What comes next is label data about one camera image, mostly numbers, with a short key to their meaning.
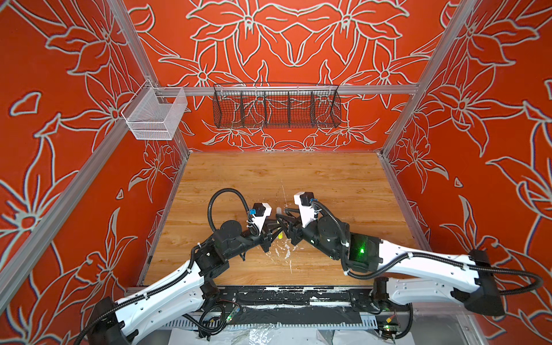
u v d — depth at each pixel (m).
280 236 0.66
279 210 0.63
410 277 0.47
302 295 0.74
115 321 0.41
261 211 0.59
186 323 0.59
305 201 0.54
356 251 0.51
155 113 0.94
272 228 0.63
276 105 0.97
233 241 0.53
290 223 0.56
